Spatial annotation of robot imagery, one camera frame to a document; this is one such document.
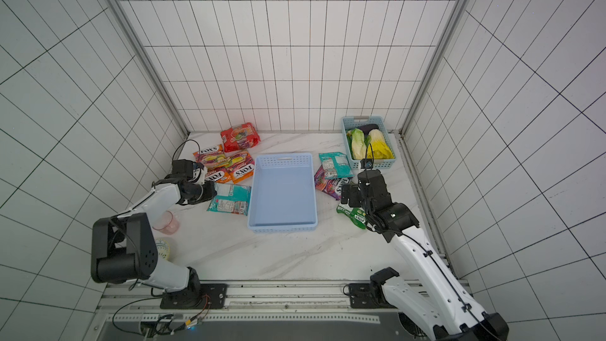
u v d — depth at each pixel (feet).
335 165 3.39
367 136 3.57
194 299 2.24
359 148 3.41
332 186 3.20
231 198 3.03
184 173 2.38
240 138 3.64
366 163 2.08
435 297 1.37
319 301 2.38
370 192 1.83
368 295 2.38
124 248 1.44
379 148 3.29
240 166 3.40
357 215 2.94
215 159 3.45
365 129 3.70
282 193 3.20
